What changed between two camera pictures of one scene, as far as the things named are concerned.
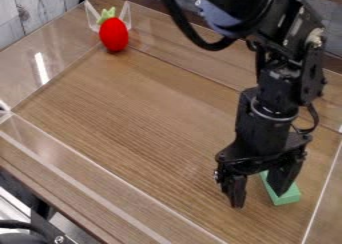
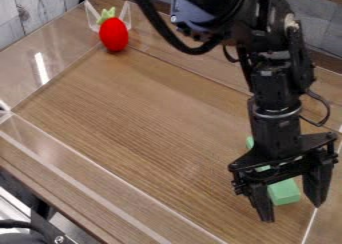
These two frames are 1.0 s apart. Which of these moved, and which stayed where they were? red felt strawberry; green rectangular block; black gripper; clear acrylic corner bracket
Moved: black gripper
Stayed: green rectangular block; red felt strawberry; clear acrylic corner bracket
